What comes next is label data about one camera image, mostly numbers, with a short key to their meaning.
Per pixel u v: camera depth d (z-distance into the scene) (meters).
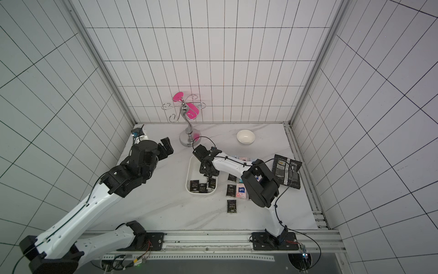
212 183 0.88
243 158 0.60
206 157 0.68
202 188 0.87
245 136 1.08
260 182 0.52
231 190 0.85
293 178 0.90
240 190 0.86
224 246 0.73
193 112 0.88
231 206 0.81
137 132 0.57
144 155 0.48
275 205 0.54
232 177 0.91
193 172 0.94
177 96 0.95
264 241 0.72
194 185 0.88
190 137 1.11
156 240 0.73
